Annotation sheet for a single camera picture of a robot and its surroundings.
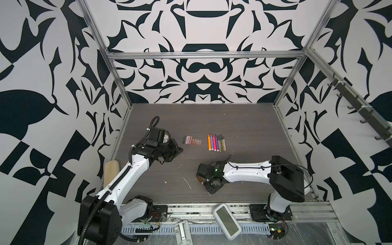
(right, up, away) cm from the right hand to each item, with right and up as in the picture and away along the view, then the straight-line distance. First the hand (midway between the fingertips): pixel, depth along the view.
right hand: (210, 188), depth 82 cm
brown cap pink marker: (-6, +4, +2) cm, 7 cm away
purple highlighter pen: (+6, +23, +17) cm, 29 cm away
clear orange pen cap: (-5, +21, +17) cm, 28 cm away
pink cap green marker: (+8, +21, +17) cm, 29 cm away
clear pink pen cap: (-8, +22, +17) cm, 29 cm away
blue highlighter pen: (+2, +22, +17) cm, 28 cm away
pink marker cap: (-12, +23, +17) cm, 32 cm away
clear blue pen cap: (-7, +22, +17) cm, 29 cm away
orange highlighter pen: (+1, +22, +17) cm, 28 cm away
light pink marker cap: (-14, +23, +17) cm, 32 cm away
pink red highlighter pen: (+4, +21, +16) cm, 27 cm away
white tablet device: (+6, -9, -13) cm, 17 cm away
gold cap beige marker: (+7, +22, +17) cm, 29 cm away
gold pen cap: (-11, +23, +17) cm, 31 cm away
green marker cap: (-16, +24, +18) cm, 33 cm away
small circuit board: (+30, -15, -11) cm, 35 cm away
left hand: (-14, +23, -3) cm, 27 cm away
